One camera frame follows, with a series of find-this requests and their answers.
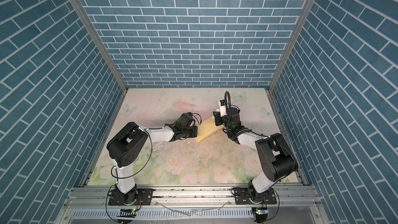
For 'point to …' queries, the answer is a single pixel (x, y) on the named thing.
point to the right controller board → (261, 211)
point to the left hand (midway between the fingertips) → (198, 132)
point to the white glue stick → (213, 116)
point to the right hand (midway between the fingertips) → (214, 110)
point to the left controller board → (128, 212)
